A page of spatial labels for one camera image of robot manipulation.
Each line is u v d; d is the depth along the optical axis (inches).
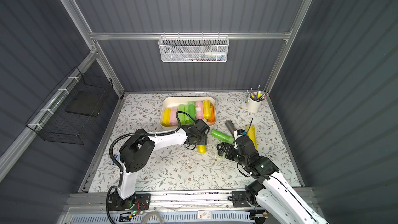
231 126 38.8
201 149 34.4
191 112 39.1
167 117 40.1
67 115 28.4
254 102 39.8
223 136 37.0
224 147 26.8
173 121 39.0
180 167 33.3
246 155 22.2
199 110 39.2
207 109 40.0
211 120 40.1
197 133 28.9
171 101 43.0
